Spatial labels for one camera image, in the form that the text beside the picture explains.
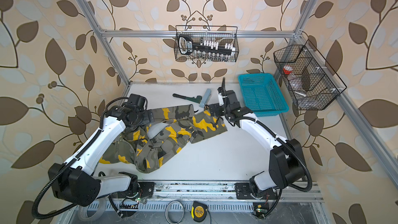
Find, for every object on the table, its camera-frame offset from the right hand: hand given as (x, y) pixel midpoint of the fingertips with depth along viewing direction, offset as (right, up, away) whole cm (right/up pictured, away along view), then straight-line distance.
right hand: (219, 106), depth 86 cm
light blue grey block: (-6, +7, +23) cm, 25 cm away
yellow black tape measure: (-11, -45, -19) cm, 50 cm away
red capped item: (+36, +20, -6) cm, 41 cm away
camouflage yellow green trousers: (-30, -16, +5) cm, 35 cm away
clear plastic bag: (+36, +11, -13) cm, 40 cm away
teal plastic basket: (+36, +8, +29) cm, 47 cm away
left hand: (-39, -6, -6) cm, 40 cm away
